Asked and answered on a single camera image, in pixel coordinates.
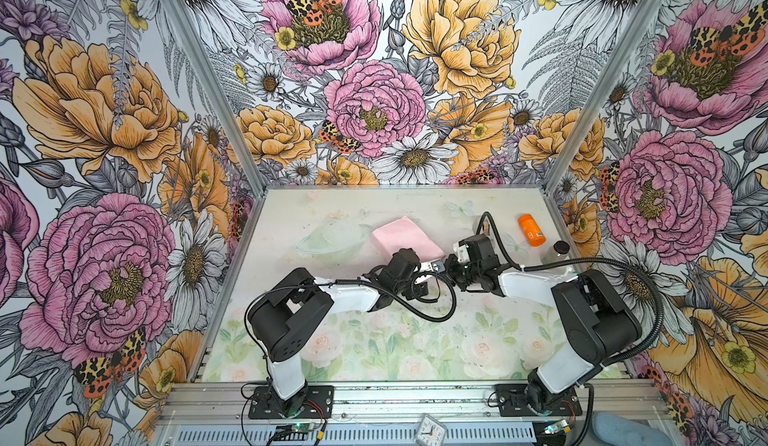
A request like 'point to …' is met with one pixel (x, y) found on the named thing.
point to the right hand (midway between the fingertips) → (431, 279)
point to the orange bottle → (531, 230)
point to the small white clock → (429, 432)
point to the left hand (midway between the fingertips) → (413, 270)
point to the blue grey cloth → (615, 430)
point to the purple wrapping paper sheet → (404, 234)
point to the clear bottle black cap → (561, 246)
